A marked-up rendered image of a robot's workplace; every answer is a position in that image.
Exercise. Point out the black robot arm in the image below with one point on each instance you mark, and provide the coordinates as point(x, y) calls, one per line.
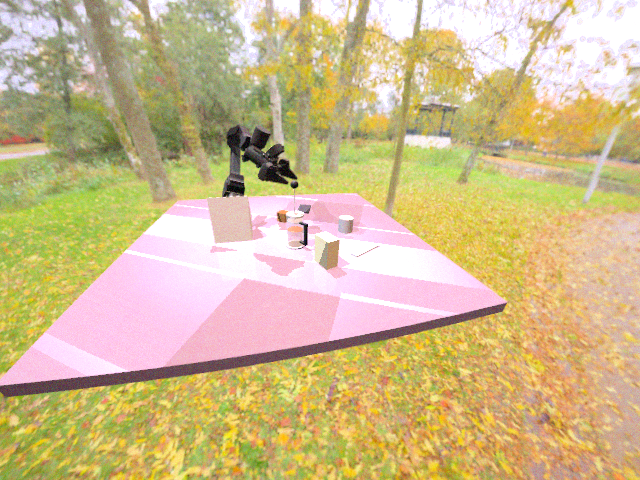
point(240, 138)

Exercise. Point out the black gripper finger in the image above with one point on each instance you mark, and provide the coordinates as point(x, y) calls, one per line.
point(287, 172)
point(275, 177)

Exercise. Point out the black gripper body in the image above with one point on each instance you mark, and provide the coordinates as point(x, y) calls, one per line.
point(266, 166)

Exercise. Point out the pale yellow block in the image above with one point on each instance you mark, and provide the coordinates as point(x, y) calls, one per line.
point(326, 250)

